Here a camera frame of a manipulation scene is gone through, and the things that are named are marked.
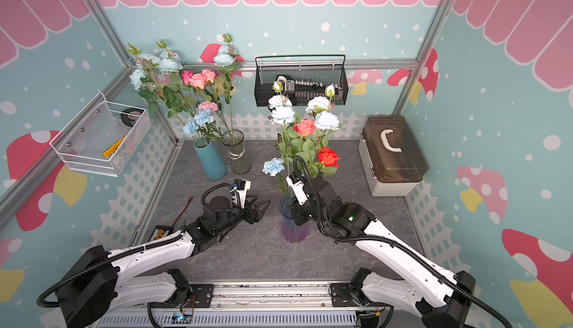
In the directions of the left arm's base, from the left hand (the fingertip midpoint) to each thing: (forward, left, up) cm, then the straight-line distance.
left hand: (265, 203), depth 80 cm
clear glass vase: (+30, +16, +3) cm, 34 cm away
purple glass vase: (-7, -10, -10) cm, 16 cm away
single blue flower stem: (+2, -4, +19) cm, 19 cm away
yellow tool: (+7, +50, +18) cm, 53 cm away
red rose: (+5, -21, +20) cm, 29 cm away
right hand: (-4, -9, +9) cm, 13 cm away
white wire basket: (+16, +58, +16) cm, 62 cm away
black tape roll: (+23, +50, +18) cm, 58 cm away
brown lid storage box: (+23, -54, -3) cm, 58 cm away
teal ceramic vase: (+21, +26, -4) cm, 34 cm away
